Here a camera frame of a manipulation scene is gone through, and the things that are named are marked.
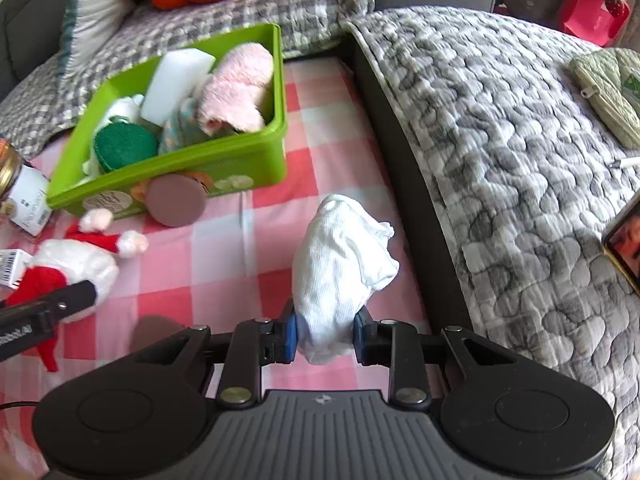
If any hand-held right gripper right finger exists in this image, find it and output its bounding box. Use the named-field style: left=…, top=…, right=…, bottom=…
left=351, top=306, right=521, bottom=407

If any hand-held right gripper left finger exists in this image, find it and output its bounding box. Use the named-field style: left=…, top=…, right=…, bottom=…
left=132, top=299, right=302, bottom=407

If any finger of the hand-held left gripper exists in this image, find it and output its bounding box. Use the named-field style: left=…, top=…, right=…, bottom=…
left=0, top=280, right=98, bottom=336

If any red and white santa plush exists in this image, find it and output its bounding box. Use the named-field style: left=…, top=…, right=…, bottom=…
left=17, top=207, right=150, bottom=373

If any white sock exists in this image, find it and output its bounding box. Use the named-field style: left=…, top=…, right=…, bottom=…
left=291, top=194, right=401, bottom=366

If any green plastic box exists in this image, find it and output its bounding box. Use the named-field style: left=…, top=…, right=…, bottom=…
left=46, top=22, right=288, bottom=218

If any light green towel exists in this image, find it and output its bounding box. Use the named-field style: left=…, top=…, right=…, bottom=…
left=159, top=97, right=206, bottom=156

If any white sponge block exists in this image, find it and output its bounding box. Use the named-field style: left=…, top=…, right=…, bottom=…
left=140, top=47, right=217, bottom=128

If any brown round pad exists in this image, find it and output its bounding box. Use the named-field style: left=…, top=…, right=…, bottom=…
left=131, top=315, right=188, bottom=356
left=145, top=172, right=206, bottom=228

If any glass jar with gold lid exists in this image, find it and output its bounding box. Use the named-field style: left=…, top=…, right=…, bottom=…
left=0, top=137, right=53, bottom=238

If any red and white checked cloth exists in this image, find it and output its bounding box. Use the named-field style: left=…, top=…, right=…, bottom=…
left=0, top=55, right=436, bottom=411

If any grey quilted cover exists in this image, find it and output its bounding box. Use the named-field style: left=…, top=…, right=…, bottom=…
left=345, top=6, right=640, bottom=480

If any smartphone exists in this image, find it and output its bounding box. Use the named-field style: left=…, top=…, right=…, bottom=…
left=601, top=205, right=640, bottom=296

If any teal patterned pillow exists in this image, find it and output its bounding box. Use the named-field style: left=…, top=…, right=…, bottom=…
left=57, top=0, right=136, bottom=81

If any grey checkered cushion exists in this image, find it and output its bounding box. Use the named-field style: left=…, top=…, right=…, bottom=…
left=0, top=0, right=376, bottom=158

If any green quilted pouch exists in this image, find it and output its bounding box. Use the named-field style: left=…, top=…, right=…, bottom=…
left=570, top=47, right=640, bottom=150

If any red box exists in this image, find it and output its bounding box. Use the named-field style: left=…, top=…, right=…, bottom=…
left=557, top=0, right=632, bottom=43

